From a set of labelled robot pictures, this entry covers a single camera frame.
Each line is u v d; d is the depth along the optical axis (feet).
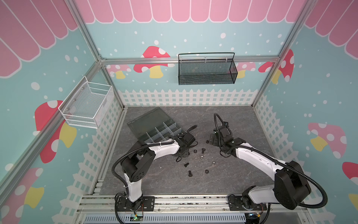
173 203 2.49
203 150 3.09
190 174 2.77
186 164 2.88
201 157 3.00
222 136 2.17
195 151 3.09
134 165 1.58
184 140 2.43
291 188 1.37
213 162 2.93
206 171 2.80
